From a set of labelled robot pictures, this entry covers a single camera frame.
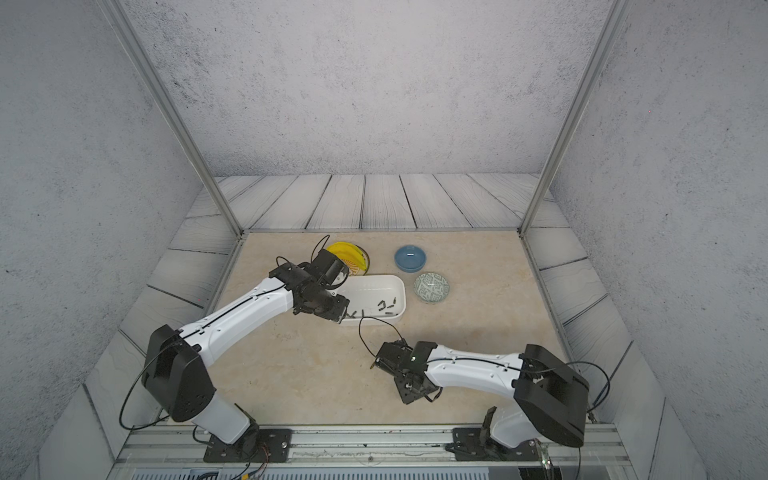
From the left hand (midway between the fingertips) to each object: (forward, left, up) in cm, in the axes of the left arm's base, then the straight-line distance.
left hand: (342, 312), depth 83 cm
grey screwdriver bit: (+9, -13, -13) cm, 21 cm away
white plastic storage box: (+14, -8, -15) cm, 22 cm away
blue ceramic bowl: (+28, -21, -11) cm, 37 cm away
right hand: (-18, -19, -11) cm, 29 cm away
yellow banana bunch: (+27, +1, -5) cm, 28 cm away
